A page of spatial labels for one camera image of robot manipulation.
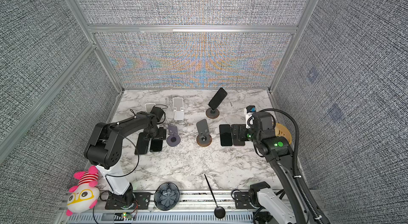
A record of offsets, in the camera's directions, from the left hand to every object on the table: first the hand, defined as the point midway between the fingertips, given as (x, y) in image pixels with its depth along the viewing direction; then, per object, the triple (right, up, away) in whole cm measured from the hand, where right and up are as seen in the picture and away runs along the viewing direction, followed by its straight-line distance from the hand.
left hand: (161, 137), depth 94 cm
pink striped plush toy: (-26, -20, -25) cm, 41 cm away
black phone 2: (+34, +23, +4) cm, 41 cm away
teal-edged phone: (-2, -4, -3) cm, 6 cm away
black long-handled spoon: (+32, -28, -24) cm, 49 cm away
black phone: (-9, -4, -5) cm, 11 cm away
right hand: (+43, +11, -22) cm, 49 cm away
